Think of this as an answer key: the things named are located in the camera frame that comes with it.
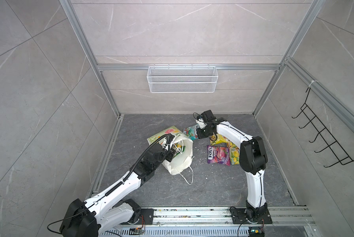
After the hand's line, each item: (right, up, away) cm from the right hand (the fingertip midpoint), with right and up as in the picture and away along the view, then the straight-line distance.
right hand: (198, 133), depth 99 cm
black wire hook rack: (+54, -6, -39) cm, 67 cm away
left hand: (-17, -2, -21) cm, 27 cm away
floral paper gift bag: (-13, -18, -10) cm, 24 cm away
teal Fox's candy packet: (-5, +1, +2) cm, 5 cm away
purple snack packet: (+12, -13, -6) cm, 19 cm away
